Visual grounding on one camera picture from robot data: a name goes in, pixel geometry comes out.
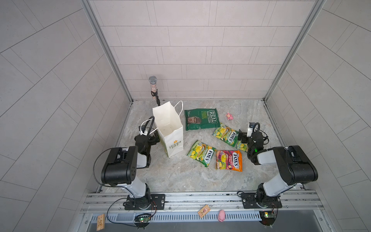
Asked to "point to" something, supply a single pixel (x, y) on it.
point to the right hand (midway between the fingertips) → (246, 128)
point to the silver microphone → (152, 80)
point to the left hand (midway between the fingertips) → (151, 129)
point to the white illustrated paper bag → (169, 127)
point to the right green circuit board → (267, 217)
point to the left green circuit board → (142, 220)
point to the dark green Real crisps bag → (201, 118)
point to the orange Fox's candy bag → (231, 160)
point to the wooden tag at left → (100, 224)
